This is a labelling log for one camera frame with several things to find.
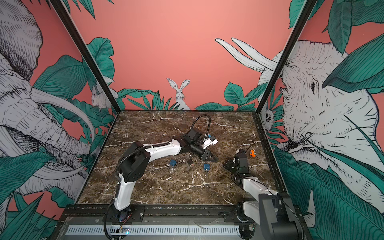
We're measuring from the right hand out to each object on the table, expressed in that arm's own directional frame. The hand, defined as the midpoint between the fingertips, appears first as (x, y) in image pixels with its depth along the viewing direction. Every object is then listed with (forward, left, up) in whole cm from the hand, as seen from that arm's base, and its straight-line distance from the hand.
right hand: (224, 158), depth 90 cm
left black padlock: (-1, +22, -4) cm, 22 cm away
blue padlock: (-1, +32, -3) cm, 33 cm away
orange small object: (+4, -19, -3) cm, 20 cm away
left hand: (-5, +6, +9) cm, 12 cm away
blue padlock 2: (-5, +11, -3) cm, 13 cm away
